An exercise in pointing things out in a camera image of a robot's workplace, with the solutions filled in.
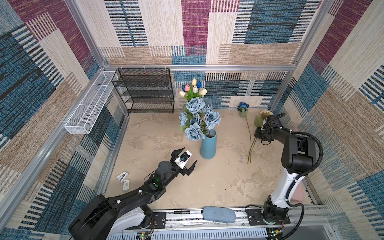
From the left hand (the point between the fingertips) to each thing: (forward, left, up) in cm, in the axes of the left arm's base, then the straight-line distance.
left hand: (189, 152), depth 79 cm
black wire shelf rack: (+51, +33, 0) cm, 61 cm away
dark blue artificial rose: (+45, -41, -12) cm, 62 cm away
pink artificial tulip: (+36, +1, +14) cm, 38 cm away
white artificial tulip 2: (+32, -9, +13) cm, 36 cm away
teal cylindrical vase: (+5, -11, -3) cm, 12 cm away
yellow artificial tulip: (+41, -3, +14) cm, 43 cm away
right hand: (+20, -46, -13) cm, 52 cm away
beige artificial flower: (+31, -50, -14) cm, 61 cm away
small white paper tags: (-8, +38, -15) cm, 41 cm away
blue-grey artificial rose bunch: (+7, -4, +18) cm, 20 cm away
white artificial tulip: (+35, -4, +13) cm, 38 cm away
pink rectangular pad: (-17, -58, -16) cm, 62 cm away
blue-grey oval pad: (-26, -14, -14) cm, 33 cm away
